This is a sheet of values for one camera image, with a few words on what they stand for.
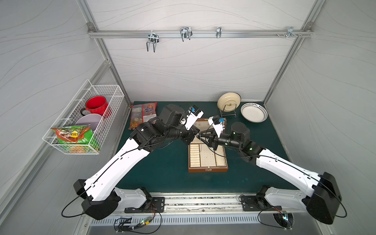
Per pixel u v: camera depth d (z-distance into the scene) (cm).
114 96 71
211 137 62
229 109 107
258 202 65
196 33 79
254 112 114
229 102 101
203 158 84
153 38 78
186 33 77
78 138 54
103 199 38
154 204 73
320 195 39
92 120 63
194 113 52
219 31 72
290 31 77
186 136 54
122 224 69
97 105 66
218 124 60
